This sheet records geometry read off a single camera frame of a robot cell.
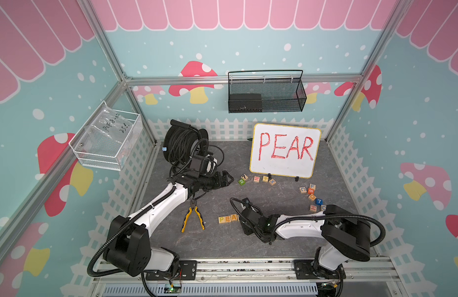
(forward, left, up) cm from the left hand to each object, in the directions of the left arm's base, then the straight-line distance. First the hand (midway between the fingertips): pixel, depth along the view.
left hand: (226, 184), depth 82 cm
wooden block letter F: (+9, -46, -15) cm, 49 cm away
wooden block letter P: (-11, +2, -15) cm, 18 cm away
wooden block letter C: (+6, -40, -14) cm, 42 cm away
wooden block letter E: (-10, -1, -14) cm, 18 cm away
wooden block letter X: (+10, -24, -14) cm, 30 cm away
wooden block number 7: (+14, -9, -14) cm, 22 cm away
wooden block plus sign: (+13, -21, -15) cm, 29 cm away
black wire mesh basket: (+43, -19, +20) cm, 51 cm away
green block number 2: (+10, -8, -14) cm, 19 cm away
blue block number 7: (-1, -46, -14) cm, 48 cm away
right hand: (-11, -9, -16) cm, 21 cm away
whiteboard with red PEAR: (+22, -30, -1) cm, 37 cm away
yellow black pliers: (-7, +18, -14) cm, 24 cm away
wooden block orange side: (+2, -43, -14) cm, 46 cm away
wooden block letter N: (+13, -16, -15) cm, 25 cm away
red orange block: (+5, -44, -15) cm, 47 cm away
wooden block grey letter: (-3, -48, -15) cm, 50 cm away
